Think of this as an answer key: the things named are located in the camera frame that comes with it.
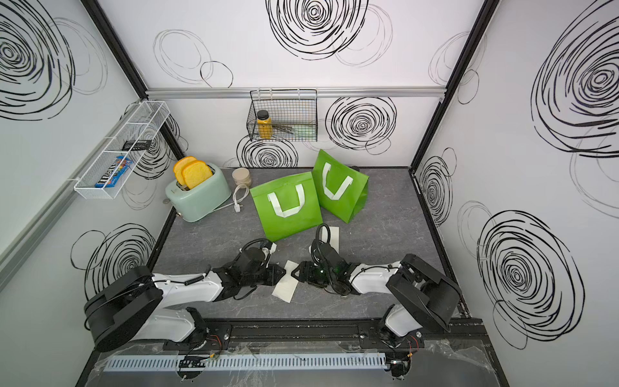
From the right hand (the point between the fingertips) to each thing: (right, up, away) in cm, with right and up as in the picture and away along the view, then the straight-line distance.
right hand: (297, 275), depth 84 cm
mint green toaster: (-40, +24, +6) cm, 48 cm away
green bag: (-4, +24, +5) cm, 25 cm away
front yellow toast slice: (-40, +37, +8) cm, 55 cm away
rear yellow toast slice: (-46, +39, +7) cm, 61 cm away
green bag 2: (+16, +31, +8) cm, 36 cm away
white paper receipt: (-4, -4, 0) cm, 5 cm away
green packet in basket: (+3, +52, +3) cm, 52 cm away
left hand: (-4, +1, +1) cm, 4 cm away
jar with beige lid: (-28, +37, +26) cm, 53 cm away
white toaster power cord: (-28, +23, +21) cm, 42 cm away
